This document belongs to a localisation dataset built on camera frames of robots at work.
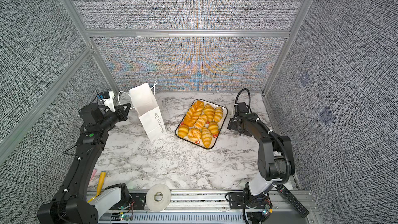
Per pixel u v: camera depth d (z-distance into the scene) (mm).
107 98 649
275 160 462
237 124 688
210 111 1035
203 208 732
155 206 717
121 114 652
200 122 975
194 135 923
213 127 955
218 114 1031
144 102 957
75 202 378
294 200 719
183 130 941
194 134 924
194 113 1033
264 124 559
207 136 915
